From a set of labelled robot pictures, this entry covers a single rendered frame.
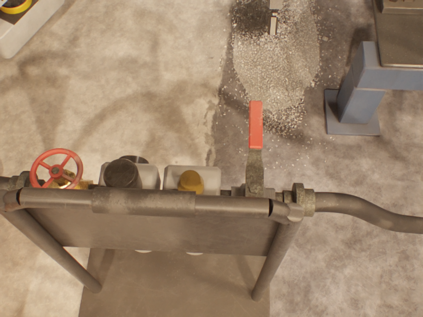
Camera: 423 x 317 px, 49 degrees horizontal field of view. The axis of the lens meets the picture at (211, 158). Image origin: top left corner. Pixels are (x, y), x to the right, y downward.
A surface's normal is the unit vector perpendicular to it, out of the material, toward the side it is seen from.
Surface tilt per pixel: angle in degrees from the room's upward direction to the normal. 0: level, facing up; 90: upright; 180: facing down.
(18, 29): 90
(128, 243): 90
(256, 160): 0
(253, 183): 0
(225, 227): 90
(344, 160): 0
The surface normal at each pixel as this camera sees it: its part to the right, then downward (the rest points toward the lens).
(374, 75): -0.05, 0.89
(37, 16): 0.87, 0.43
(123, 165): 0.00, -0.45
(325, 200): -0.14, -0.21
